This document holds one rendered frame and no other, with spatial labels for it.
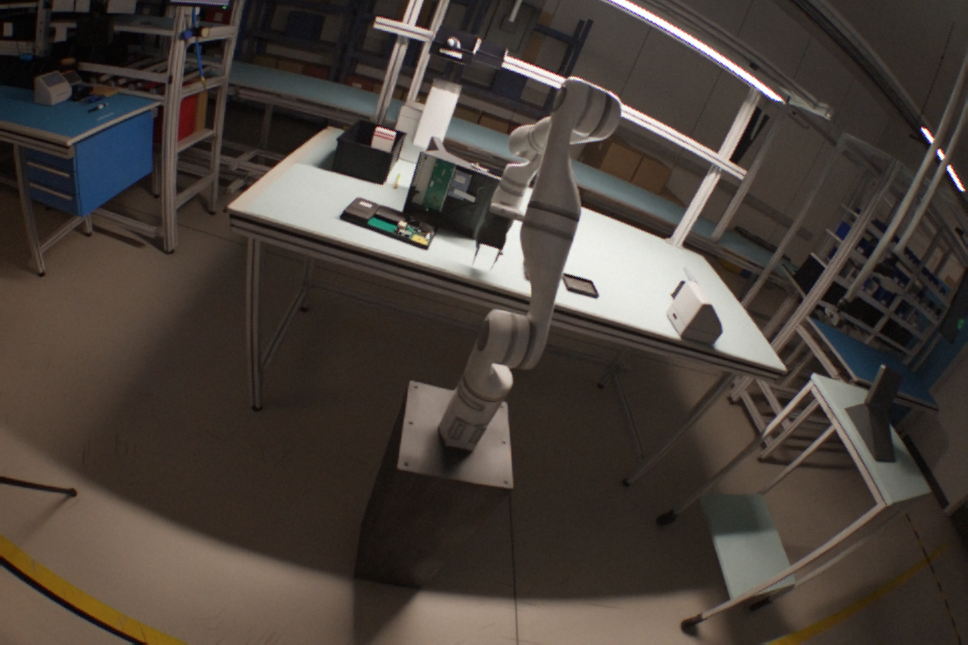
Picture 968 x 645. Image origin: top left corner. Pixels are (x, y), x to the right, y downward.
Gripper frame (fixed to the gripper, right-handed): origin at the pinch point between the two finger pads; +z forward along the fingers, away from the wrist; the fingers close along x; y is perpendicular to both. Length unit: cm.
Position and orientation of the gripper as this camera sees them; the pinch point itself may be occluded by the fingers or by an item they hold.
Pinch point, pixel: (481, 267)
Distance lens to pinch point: 114.8
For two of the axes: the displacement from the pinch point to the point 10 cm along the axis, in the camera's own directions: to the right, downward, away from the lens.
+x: -9.4, -2.7, -2.0
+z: -3.4, 7.9, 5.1
